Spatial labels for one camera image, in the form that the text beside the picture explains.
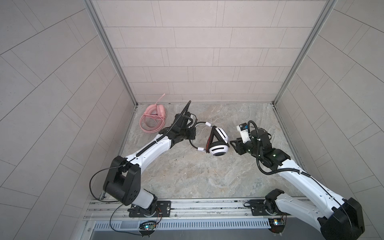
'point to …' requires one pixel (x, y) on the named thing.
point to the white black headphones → (217, 143)
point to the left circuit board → (147, 228)
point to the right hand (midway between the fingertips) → (232, 141)
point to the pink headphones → (154, 118)
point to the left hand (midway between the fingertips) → (199, 130)
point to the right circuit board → (277, 225)
